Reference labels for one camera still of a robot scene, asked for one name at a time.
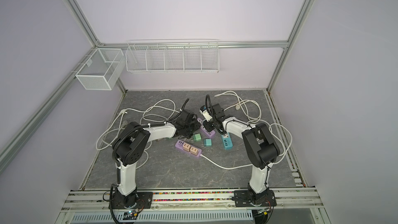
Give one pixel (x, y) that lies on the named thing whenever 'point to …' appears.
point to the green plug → (197, 137)
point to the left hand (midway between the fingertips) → (202, 127)
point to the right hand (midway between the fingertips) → (207, 123)
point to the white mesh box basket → (99, 72)
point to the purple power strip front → (179, 144)
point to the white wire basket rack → (172, 56)
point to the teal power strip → (227, 141)
